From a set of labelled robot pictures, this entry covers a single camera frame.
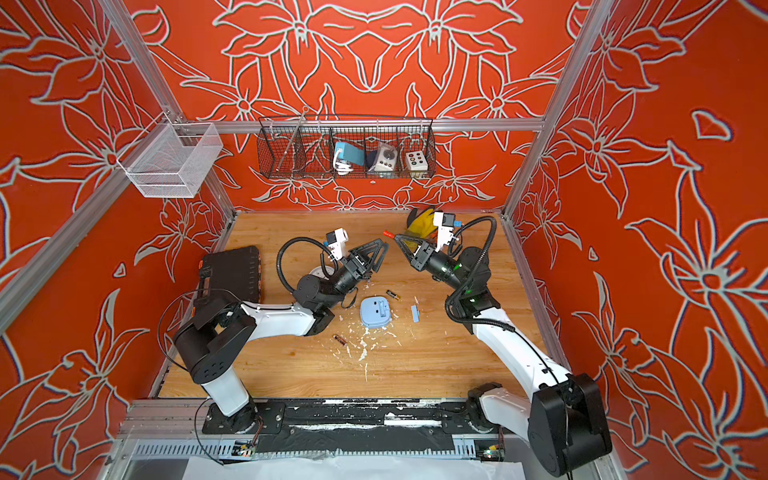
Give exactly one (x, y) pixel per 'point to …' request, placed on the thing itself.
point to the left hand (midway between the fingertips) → (384, 246)
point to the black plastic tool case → (233, 274)
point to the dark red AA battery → (388, 234)
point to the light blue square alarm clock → (375, 312)
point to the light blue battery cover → (415, 314)
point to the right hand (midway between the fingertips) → (390, 241)
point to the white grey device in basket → (386, 158)
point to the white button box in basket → (416, 161)
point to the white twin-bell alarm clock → (318, 271)
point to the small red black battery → (340, 340)
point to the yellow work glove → (423, 224)
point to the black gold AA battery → (393, 294)
